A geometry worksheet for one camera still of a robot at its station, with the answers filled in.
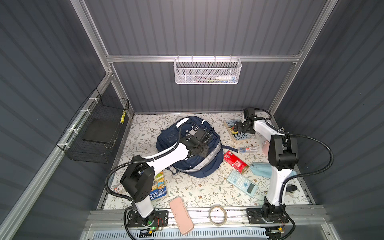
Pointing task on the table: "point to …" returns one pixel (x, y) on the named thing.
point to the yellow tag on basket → (122, 118)
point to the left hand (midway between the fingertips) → (204, 148)
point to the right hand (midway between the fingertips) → (243, 128)
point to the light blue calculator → (244, 184)
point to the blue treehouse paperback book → (159, 188)
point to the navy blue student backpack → (199, 167)
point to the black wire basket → (91, 136)
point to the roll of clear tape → (225, 216)
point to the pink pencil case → (181, 215)
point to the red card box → (236, 162)
